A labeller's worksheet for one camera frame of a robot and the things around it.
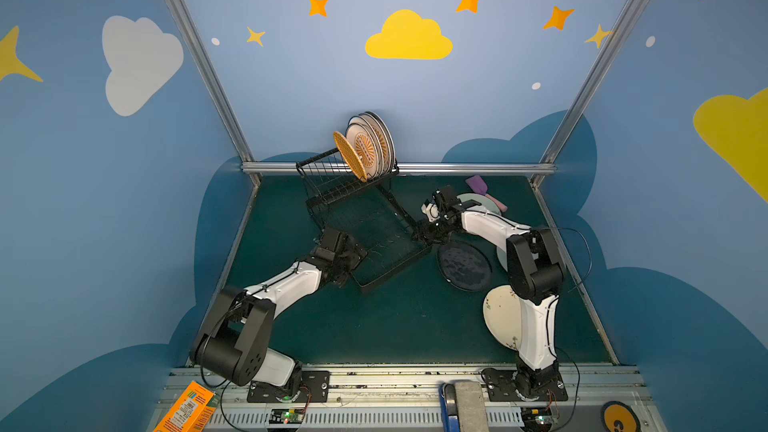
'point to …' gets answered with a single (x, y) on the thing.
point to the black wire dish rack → (365, 211)
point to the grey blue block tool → (463, 407)
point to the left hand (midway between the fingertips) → (367, 259)
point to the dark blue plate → (464, 266)
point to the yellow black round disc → (618, 416)
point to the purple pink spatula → (477, 185)
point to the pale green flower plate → (486, 203)
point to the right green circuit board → (537, 418)
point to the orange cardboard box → (190, 412)
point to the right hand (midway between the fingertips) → (419, 236)
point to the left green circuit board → (287, 416)
